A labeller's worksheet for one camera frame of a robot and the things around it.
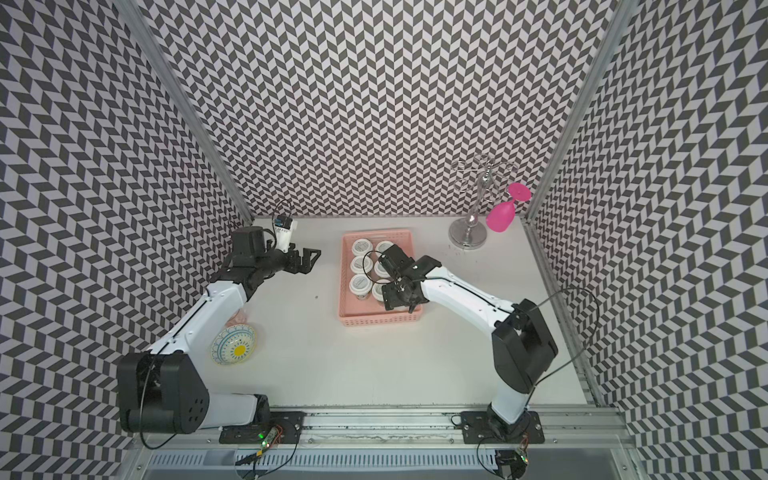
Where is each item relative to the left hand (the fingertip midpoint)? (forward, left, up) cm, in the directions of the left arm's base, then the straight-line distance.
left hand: (305, 250), depth 85 cm
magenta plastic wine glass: (+16, -60, -2) cm, 62 cm away
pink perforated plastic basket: (-9, -13, -21) cm, 27 cm away
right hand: (-12, -28, -10) cm, 32 cm away
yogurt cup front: (-4, -15, -12) cm, 20 cm away
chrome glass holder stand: (+20, -54, -16) cm, 60 cm away
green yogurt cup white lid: (+11, -14, -13) cm, 22 cm away
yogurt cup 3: (-6, -20, -12) cm, 25 cm away
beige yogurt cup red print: (+11, -22, -11) cm, 27 cm away
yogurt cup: (+4, -15, -12) cm, 19 cm away
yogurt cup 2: (+2, -21, -13) cm, 25 cm away
